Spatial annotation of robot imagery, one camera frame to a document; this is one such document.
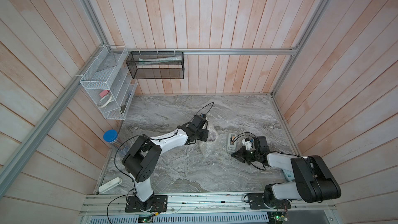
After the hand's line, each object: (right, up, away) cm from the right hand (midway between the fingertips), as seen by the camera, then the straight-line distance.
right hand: (232, 153), depth 90 cm
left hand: (-16, +10, +1) cm, 19 cm away
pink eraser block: (-72, +35, -8) cm, 80 cm away
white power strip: (-65, -12, -14) cm, 67 cm away
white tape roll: (-71, +31, -9) cm, 78 cm away
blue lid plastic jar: (-64, +13, -14) cm, 67 cm away
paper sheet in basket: (-52, +55, 0) cm, 75 cm away
